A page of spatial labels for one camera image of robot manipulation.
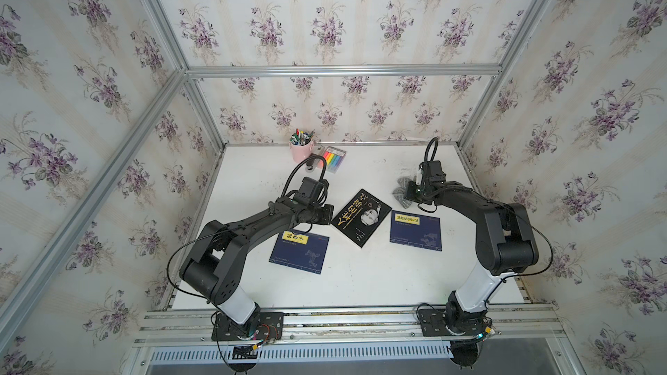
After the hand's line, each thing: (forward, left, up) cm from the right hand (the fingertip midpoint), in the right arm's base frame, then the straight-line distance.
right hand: (411, 192), depth 98 cm
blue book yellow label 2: (-14, -1, -5) cm, 14 cm away
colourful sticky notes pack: (+20, +31, -3) cm, 37 cm away
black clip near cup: (+14, +41, -1) cm, 43 cm away
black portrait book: (-9, +19, -4) cm, 22 cm away
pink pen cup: (+18, +45, +3) cm, 48 cm away
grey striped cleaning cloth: (+1, +4, -2) cm, 5 cm away
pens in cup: (+23, +45, +7) cm, 51 cm away
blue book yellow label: (-23, +39, -4) cm, 46 cm away
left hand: (-12, +30, +2) cm, 32 cm away
